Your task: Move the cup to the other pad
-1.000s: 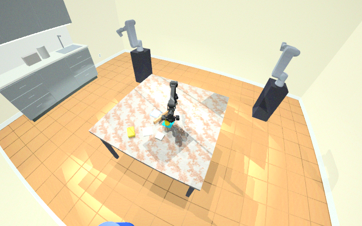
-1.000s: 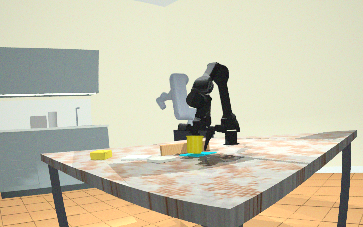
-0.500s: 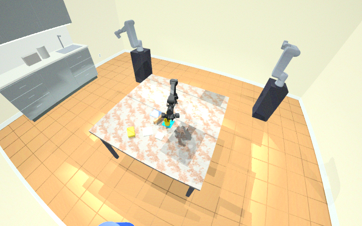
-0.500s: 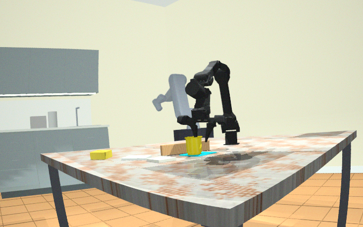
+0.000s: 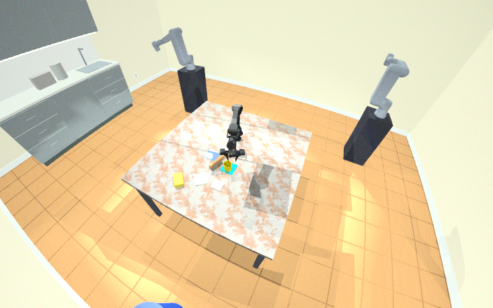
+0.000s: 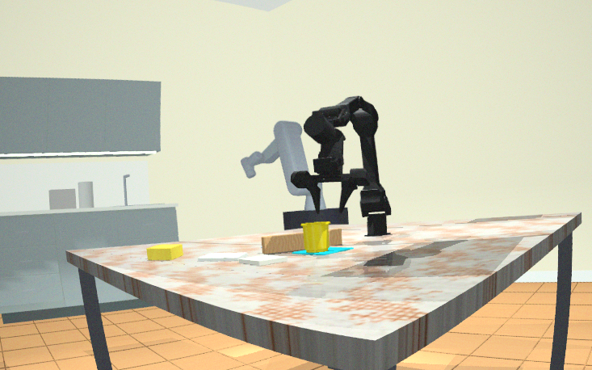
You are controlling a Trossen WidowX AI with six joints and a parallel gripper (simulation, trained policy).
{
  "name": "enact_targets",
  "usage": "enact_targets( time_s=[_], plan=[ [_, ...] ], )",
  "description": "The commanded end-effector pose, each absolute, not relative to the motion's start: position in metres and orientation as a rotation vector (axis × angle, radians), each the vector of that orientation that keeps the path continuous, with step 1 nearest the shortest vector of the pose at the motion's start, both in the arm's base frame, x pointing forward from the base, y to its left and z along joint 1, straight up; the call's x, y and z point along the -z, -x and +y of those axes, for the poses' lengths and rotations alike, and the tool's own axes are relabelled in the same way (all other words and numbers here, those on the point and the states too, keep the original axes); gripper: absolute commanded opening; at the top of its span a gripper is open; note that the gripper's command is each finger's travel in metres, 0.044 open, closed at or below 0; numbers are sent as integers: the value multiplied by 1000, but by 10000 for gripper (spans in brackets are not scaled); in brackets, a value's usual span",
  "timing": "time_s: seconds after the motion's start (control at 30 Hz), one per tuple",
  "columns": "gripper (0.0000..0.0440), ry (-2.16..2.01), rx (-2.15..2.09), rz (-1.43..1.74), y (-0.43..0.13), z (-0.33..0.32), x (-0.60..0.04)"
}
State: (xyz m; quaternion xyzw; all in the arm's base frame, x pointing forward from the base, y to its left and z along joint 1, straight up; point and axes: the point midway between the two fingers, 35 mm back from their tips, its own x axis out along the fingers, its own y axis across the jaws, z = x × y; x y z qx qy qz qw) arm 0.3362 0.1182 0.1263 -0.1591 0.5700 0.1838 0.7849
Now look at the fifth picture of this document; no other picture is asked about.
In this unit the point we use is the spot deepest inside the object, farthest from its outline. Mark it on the yellow block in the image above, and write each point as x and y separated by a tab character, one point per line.
178	179

